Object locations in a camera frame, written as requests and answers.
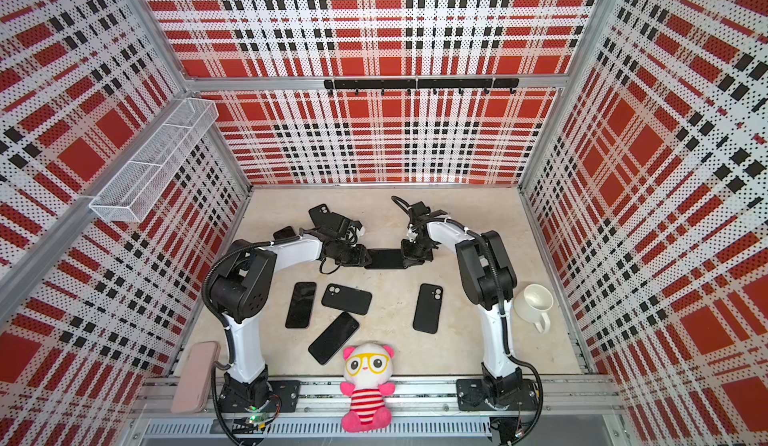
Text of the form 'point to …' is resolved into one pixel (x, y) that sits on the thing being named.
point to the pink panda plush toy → (368, 368)
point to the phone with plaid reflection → (283, 233)
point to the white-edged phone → (386, 259)
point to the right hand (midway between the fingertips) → (407, 265)
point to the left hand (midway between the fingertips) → (368, 265)
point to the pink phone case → (192, 391)
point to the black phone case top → (323, 219)
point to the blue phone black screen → (333, 338)
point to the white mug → (532, 303)
